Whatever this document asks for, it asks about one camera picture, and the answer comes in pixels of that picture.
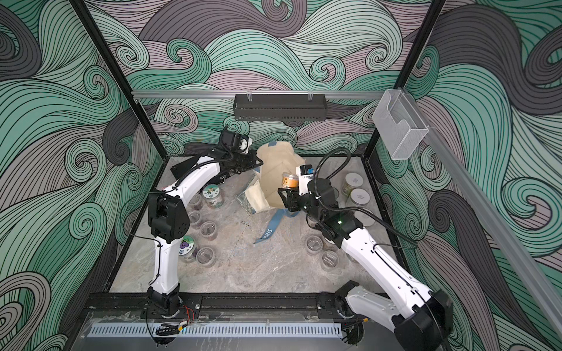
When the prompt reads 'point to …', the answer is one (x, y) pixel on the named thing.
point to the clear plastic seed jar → (208, 229)
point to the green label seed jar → (352, 180)
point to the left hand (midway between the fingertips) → (263, 158)
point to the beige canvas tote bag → (274, 159)
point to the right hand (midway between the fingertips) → (284, 190)
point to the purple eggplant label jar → (187, 251)
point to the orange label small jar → (290, 180)
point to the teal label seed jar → (211, 194)
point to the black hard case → (181, 169)
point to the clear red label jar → (329, 260)
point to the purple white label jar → (314, 244)
